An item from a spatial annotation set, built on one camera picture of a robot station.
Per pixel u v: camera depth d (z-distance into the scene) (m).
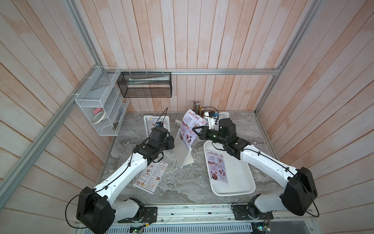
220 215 0.74
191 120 0.76
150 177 0.86
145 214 0.73
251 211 0.66
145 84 1.07
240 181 0.84
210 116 0.69
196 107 1.03
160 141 0.61
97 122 0.78
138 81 0.89
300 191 0.40
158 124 0.71
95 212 0.38
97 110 0.82
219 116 0.93
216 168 0.86
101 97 0.77
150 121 0.93
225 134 0.60
